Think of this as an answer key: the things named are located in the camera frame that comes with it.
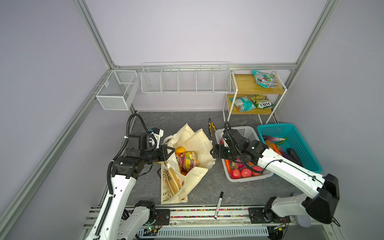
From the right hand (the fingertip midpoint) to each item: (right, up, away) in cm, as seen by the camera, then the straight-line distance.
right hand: (216, 153), depth 77 cm
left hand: (-21, +2, -8) cm, 22 cm away
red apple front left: (+12, -13, +6) cm, 18 cm away
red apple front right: (+12, -1, -23) cm, 26 cm away
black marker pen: (+1, -26, 0) cm, 26 cm away
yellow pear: (-20, 0, +12) cm, 23 cm away
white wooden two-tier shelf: (+19, +39, +12) cm, 45 cm away
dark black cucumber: (+50, -5, +15) cm, 53 cm away
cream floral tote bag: (-20, -15, -6) cm, 26 cm away
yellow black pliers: (-1, +15, +32) cm, 36 cm away
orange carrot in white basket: (+8, -8, +10) cm, 15 cm away
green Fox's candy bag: (+34, +31, +24) cm, 52 cm away
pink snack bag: (-15, -5, +6) cm, 17 cm away
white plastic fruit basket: (+24, +9, +21) cm, 34 cm away
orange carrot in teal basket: (+41, -1, +19) cm, 45 cm away
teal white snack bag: (+21, +29, +22) cm, 42 cm away
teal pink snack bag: (+31, +41, +10) cm, 53 cm away
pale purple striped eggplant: (+40, +6, +22) cm, 46 cm away
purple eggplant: (+45, -4, +15) cm, 48 cm away
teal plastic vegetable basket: (+53, +5, +20) cm, 57 cm away
